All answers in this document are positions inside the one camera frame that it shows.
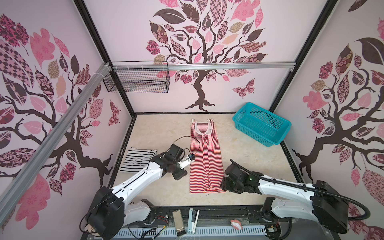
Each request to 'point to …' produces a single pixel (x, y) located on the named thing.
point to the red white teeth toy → (236, 224)
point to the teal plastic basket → (261, 124)
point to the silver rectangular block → (179, 222)
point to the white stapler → (193, 215)
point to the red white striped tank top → (206, 170)
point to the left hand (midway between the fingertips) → (181, 171)
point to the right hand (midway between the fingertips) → (222, 185)
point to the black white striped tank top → (137, 159)
